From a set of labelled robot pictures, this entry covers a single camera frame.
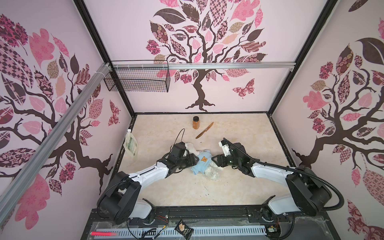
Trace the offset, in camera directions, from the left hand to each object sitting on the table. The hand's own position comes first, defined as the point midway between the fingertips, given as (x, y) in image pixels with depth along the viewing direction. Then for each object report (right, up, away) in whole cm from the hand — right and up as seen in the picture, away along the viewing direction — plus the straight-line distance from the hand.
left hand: (196, 162), depth 86 cm
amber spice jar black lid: (0, +24, +20) cm, 31 cm away
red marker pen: (-45, -30, -17) cm, 56 cm away
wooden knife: (+4, +16, +21) cm, 26 cm away
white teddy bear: (+9, -3, -6) cm, 11 cm away
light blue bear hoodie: (+5, +2, -1) cm, 6 cm away
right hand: (+11, +3, +1) cm, 11 cm away
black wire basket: (-47, +61, +36) cm, 85 cm away
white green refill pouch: (-41, +11, +4) cm, 43 cm away
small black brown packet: (-6, -28, -17) cm, 33 cm away
